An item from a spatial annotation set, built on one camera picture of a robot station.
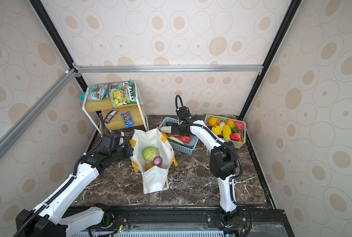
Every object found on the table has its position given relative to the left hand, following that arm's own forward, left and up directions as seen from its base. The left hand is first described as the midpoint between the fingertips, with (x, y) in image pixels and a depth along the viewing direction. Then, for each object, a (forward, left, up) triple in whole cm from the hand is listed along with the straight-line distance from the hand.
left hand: (137, 146), depth 79 cm
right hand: (+15, -21, -7) cm, 27 cm away
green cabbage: (+3, -4, -12) cm, 13 cm away
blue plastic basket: (+15, -32, -20) cm, 40 cm away
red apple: (+15, -59, -11) cm, 62 cm away
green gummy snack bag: (+25, +23, +16) cm, 38 cm away
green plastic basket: (+22, -57, -12) cm, 63 cm away
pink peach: (+26, -65, -13) cm, 71 cm away
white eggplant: (+23, -13, -14) cm, 30 cm away
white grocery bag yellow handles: (-13, -10, -12) cm, 20 cm away
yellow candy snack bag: (+21, +10, +16) cm, 28 cm away
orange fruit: (+29, -47, -13) cm, 57 cm away
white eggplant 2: (+14, -20, -16) cm, 29 cm away
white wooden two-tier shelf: (+26, +10, -4) cm, 28 cm away
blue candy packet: (+21, +11, -3) cm, 24 cm away
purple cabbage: (-2, -9, -13) cm, 16 cm away
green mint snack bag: (+23, +5, +14) cm, 28 cm away
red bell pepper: (+15, -27, -15) cm, 35 cm away
